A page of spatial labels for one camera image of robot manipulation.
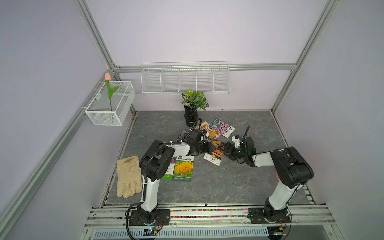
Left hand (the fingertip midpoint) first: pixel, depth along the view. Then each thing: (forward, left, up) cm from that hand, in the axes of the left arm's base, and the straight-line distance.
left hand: (213, 149), depth 95 cm
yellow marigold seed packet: (-10, +20, -4) cm, 22 cm away
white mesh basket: (+17, +56, +27) cm, 65 cm away
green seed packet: (-12, +28, -4) cm, 31 cm away
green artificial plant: (+24, +11, +20) cm, 33 cm away
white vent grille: (-42, +24, -4) cm, 48 cm away
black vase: (+25, +14, +6) cm, 29 cm away
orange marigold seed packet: (-4, -1, -2) cm, 5 cm away
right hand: (0, -4, 0) cm, 4 cm away
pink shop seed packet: (+14, -1, -3) cm, 14 cm away
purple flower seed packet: (+18, -10, -3) cm, 21 cm away
